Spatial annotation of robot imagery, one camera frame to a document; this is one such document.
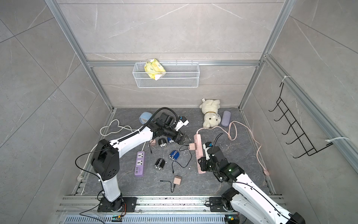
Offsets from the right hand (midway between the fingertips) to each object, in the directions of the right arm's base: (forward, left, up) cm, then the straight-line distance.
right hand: (201, 160), depth 79 cm
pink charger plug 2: (-8, +14, -8) cm, 18 cm away
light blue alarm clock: (+36, +39, -2) cm, 53 cm away
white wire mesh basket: (+57, +14, +20) cm, 62 cm away
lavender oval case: (+39, -25, -9) cm, 47 cm away
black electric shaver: (+16, +25, -7) cm, 30 cm away
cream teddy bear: (+43, -12, -2) cm, 45 cm away
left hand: (+11, +6, +8) cm, 15 cm away
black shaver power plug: (+1, +25, -7) cm, 26 cm away
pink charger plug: (+7, +4, +4) cm, 9 cm away
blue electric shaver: (+18, +19, -7) cm, 27 cm away
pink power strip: (+4, +1, +3) cm, 5 cm away
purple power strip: (+1, +38, -7) cm, 38 cm away
